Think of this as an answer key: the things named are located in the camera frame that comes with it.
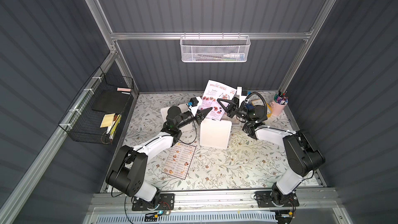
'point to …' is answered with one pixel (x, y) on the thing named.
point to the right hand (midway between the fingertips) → (220, 101)
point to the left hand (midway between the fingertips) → (208, 105)
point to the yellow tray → (260, 101)
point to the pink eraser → (123, 89)
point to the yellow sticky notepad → (108, 120)
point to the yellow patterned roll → (112, 132)
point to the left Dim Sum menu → (178, 160)
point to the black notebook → (110, 101)
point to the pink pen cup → (276, 109)
